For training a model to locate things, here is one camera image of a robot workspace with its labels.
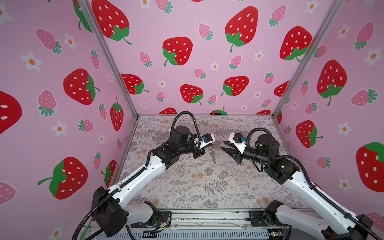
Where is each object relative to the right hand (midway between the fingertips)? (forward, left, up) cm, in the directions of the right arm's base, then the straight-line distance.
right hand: (223, 143), depth 67 cm
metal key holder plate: (+1, +5, -8) cm, 10 cm away
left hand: (+3, +6, -3) cm, 7 cm away
